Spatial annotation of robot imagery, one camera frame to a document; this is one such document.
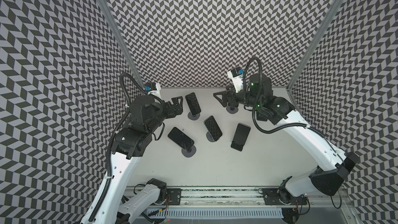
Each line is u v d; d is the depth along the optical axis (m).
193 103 0.98
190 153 0.86
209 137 0.87
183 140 0.85
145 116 0.43
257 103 0.51
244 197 0.75
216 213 0.69
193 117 0.99
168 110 0.54
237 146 0.88
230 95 0.56
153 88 0.52
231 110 1.05
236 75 0.56
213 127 0.91
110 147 0.40
